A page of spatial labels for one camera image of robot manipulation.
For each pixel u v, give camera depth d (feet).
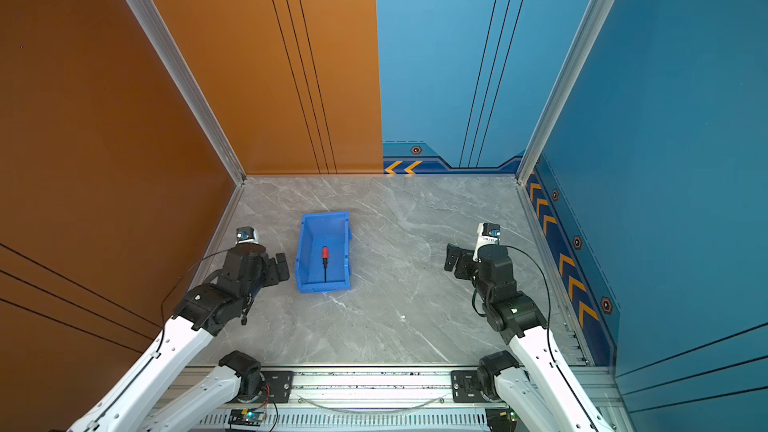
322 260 3.14
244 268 1.79
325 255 3.17
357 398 2.39
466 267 2.20
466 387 2.38
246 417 2.32
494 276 1.81
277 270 2.25
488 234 2.11
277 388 2.43
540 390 1.40
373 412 2.32
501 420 2.32
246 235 2.14
